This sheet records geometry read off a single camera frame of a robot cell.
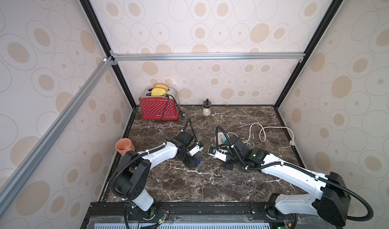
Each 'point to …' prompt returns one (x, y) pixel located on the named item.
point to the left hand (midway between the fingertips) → (196, 161)
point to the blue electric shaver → (198, 159)
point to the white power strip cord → (292, 142)
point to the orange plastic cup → (124, 144)
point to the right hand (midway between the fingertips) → (218, 159)
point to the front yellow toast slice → (158, 91)
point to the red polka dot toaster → (152, 107)
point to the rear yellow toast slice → (161, 85)
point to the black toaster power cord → (183, 114)
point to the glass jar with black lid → (206, 108)
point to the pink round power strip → (220, 134)
